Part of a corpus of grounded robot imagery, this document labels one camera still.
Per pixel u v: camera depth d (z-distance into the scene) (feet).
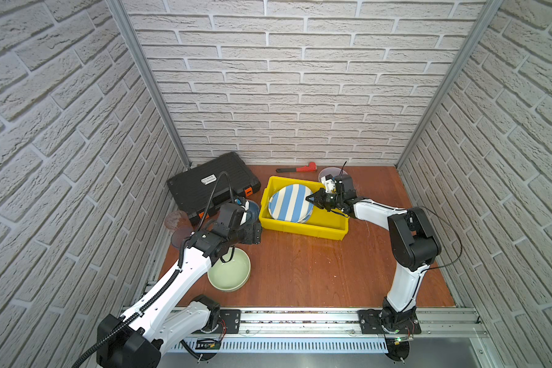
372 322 2.43
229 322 2.39
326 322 2.48
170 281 1.45
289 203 3.17
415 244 1.68
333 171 3.73
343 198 2.54
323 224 3.06
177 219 3.19
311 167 3.85
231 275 2.64
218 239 1.75
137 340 1.21
